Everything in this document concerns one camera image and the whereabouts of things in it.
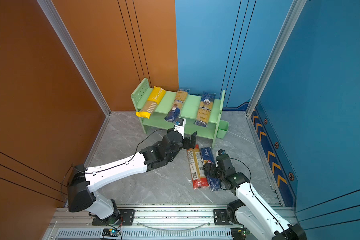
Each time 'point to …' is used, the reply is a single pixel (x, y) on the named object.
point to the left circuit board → (110, 232)
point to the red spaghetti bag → (196, 162)
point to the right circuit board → (238, 233)
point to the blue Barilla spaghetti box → (207, 156)
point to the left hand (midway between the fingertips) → (189, 130)
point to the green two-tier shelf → (188, 111)
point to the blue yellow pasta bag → (204, 111)
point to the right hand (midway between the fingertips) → (209, 168)
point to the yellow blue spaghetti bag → (180, 97)
